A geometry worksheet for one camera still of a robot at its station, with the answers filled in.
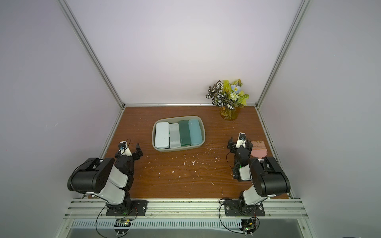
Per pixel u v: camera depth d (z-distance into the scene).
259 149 0.94
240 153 0.69
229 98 0.92
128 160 0.69
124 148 0.76
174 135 0.98
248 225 0.70
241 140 0.77
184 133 0.98
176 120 1.06
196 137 0.98
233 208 0.73
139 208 0.74
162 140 0.95
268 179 0.45
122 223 0.72
